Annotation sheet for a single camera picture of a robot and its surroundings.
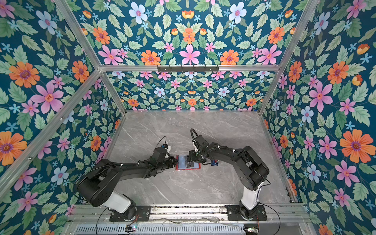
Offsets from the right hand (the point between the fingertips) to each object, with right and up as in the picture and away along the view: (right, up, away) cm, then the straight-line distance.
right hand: (193, 156), depth 91 cm
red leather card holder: (-6, -4, 0) cm, 7 cm away
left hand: (-8, -3, 0) cm, 9 cm away
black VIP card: (-3, -4, -1) cm, 5 cm away
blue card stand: (+14, -4, -1) cm, 14 cm away
